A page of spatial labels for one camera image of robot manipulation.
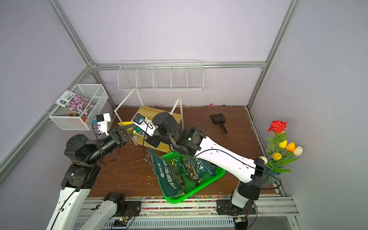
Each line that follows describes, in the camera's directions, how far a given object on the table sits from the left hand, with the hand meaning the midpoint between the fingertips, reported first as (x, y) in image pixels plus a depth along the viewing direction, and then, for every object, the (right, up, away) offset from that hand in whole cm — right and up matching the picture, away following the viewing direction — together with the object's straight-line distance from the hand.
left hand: (137, 127), depth 57 cm
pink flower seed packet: (-37, +10, +16) cm, 42 cm away
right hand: (+2, 0, +4) cm, 4 cm away
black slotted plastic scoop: (+44, +4, +51) cm, 68 cm away
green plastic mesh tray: (+22, -35, +24) cm, 48 cm away
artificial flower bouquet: (+65, -12, +10) cm, 67 cm away
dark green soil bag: (+12, -21, +4) cm, 24 cm away
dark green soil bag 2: (+26, -19, +7) cm, 33 cm away
